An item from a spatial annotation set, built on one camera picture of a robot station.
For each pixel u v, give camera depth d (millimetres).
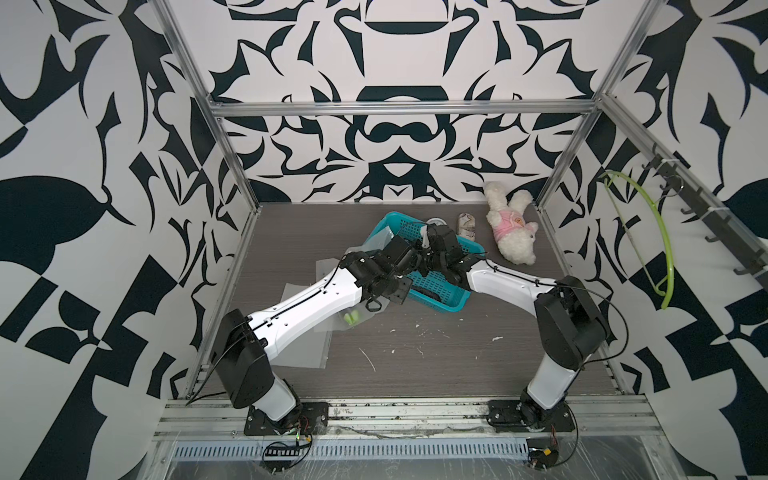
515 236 993
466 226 1106
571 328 475
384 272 556
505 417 739
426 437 726
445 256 700
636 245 776
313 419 742
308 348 848
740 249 544
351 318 878
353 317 873
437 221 1106
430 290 959
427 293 933
